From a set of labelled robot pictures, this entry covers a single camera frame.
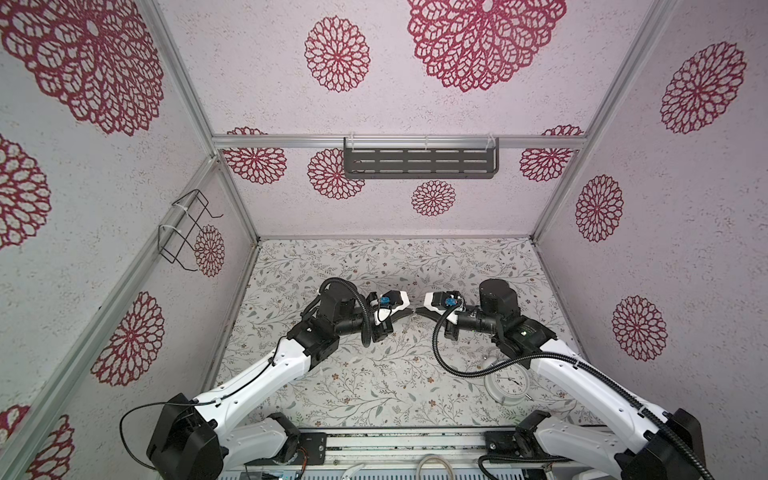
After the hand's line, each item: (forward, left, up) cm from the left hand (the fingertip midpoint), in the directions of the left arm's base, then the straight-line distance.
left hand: (406, 313), depth 72 cm
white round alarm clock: (-12, -28, -20) cm, 36 cm away
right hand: (+2, -3, +2) cm, 4 cm away
